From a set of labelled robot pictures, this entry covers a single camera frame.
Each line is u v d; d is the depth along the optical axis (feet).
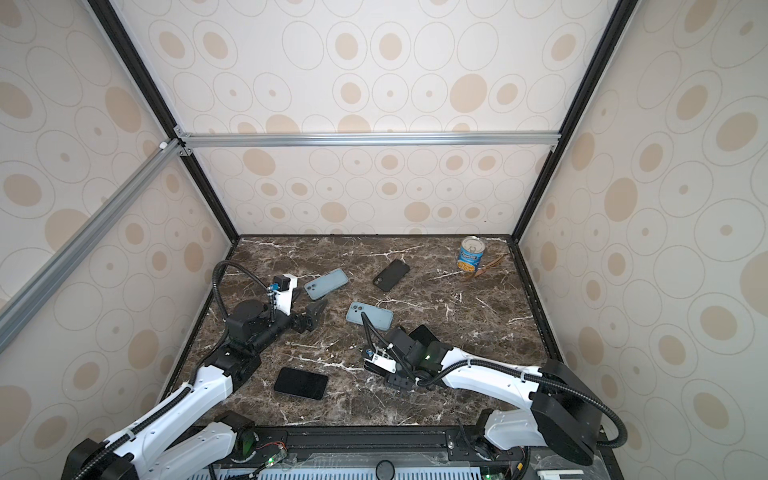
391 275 3.62
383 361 2.34
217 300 1.82
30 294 1.74
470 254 3.38
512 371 1.54
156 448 1.38
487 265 3.69
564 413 1.36
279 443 2.42
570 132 2.91
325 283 3.50
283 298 2.18
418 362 2.01
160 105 2.71
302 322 2.29
